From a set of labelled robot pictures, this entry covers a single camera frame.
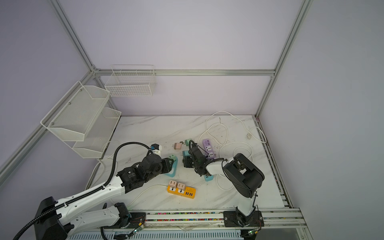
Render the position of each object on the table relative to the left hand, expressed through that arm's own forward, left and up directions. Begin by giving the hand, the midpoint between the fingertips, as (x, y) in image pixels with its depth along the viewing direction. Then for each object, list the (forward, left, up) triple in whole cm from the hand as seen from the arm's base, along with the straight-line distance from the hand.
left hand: (170, 162), depth 77 cm
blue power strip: (-3, -21, -14) cm, 25 cm away
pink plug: (+19, -1, -14) cm, 24 cm away
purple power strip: (+18, -21, -13) cm, 31 cm away
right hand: (+8, -6, -13) cm, 17 cm away
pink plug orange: (-9, -1, -8) cm, 12 cm away
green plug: (+23, -7, -14) cm, 28 cm away
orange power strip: (-11, -10, -13) cm, 20 cm away
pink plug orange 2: (-10, -6, -8) cm, 14 cm away
